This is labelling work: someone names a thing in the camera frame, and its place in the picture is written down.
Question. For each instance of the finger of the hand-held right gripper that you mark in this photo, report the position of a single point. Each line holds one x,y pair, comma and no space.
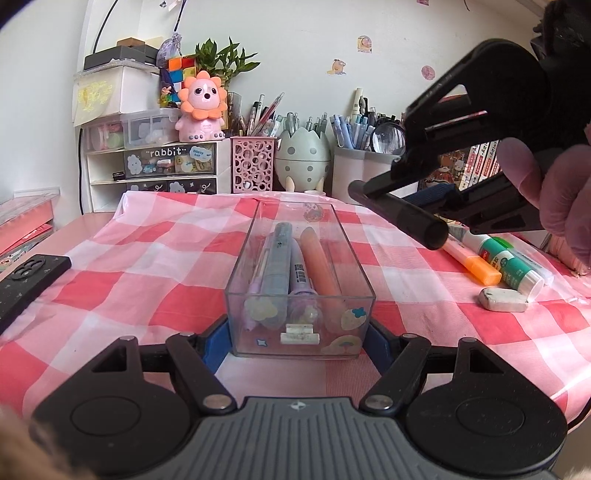
508,83
498,207

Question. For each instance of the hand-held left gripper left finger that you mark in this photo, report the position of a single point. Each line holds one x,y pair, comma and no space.
217,345

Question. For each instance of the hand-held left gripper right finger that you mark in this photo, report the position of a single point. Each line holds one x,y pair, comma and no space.
376,346

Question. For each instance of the purple mechanical pencil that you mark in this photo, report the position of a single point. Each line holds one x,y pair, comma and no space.
255,300

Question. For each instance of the green glue stick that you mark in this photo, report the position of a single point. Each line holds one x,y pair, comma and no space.
503,267

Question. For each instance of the white stick with green cap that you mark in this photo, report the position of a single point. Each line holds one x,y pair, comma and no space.
531,263

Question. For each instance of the short orange highlighter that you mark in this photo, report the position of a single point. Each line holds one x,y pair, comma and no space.
480,270

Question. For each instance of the clear plastic organizer box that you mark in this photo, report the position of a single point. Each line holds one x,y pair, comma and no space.
344,272

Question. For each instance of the black marker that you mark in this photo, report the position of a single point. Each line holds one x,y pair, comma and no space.
406,217

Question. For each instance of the peach highlighter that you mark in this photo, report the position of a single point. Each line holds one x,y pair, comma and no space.
318,267

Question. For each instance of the purple pen with charm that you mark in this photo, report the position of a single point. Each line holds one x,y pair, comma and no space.
300,277

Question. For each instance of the grey-blue marker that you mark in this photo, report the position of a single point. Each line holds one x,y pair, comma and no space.
279,258

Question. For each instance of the person's right hand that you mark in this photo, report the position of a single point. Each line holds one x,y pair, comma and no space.
568,194

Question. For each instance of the cartoon comic book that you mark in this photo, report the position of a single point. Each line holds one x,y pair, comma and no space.
478,159
445,170

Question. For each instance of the white eraser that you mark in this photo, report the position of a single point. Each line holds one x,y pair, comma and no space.
503,300

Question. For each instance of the red checked tablecloth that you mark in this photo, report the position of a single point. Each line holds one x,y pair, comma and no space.
138,277

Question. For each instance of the black magnifying glass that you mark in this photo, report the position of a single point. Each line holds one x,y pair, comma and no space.
388,138

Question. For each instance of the white flower-shaped pen holder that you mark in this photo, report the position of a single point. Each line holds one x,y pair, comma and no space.
351,170

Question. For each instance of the bundle of blue pens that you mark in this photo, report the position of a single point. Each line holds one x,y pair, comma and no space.
351,129

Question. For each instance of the pink perforated pen holder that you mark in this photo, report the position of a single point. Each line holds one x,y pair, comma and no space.
251,164

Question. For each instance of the black phone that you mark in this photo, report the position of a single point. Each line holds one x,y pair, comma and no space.
27,281

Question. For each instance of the green egg-shaped pen holder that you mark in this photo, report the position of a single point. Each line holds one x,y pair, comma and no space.
302,157

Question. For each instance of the white drawer organizer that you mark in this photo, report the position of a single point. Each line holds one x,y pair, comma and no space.
106,170

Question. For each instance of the bundle of grey gel pens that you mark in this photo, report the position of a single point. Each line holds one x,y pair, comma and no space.
291,122

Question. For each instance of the clear storage box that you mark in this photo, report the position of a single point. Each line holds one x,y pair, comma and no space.
152,131
104,136

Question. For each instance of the pink flat boxes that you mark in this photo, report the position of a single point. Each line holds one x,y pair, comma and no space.
23,221

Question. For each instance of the glass vase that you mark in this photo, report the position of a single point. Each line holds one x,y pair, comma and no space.
234,115

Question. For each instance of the bundle of red and black pens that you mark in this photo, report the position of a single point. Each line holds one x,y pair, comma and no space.
268,115

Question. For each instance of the pink lion toy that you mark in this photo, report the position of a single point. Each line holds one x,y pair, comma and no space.
203,101

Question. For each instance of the small colourful figurine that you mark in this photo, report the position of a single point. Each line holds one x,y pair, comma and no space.
168,92

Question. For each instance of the white box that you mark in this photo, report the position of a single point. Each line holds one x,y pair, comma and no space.
134,87

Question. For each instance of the colourful puzzle cube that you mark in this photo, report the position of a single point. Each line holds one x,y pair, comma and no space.
182,67

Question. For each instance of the green bamboo plant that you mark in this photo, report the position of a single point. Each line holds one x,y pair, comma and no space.
217,55

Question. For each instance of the purple organza pouch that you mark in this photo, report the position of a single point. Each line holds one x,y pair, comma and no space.
167,48

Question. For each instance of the black flat boxes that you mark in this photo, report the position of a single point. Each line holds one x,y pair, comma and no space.
106,57

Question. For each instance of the round pink wall sticker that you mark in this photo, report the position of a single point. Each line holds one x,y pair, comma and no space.
428,72

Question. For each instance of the cartoon wall sticker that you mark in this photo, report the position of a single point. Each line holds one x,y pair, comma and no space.
364,43

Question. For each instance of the duck wall sticker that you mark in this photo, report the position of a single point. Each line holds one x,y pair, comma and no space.
337,67

